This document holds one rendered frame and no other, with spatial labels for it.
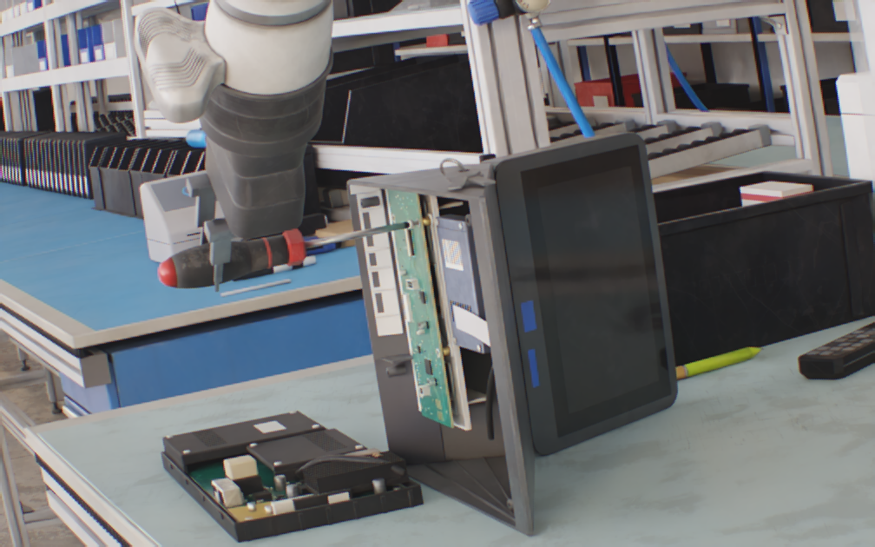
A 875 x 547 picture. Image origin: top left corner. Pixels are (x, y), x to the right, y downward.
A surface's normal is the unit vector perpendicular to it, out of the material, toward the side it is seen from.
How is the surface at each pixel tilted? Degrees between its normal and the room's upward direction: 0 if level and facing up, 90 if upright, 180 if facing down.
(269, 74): 129
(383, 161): 90
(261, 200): 111
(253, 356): 90
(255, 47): 117
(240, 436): 0
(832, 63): 90
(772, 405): 0
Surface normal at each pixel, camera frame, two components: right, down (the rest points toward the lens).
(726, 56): -0.91, 0.19
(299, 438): -0.15, -0.98
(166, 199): 0.06, -0.81
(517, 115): 0.38, 0.08
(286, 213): 0.37, 0.70
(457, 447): -0.19, 0.18
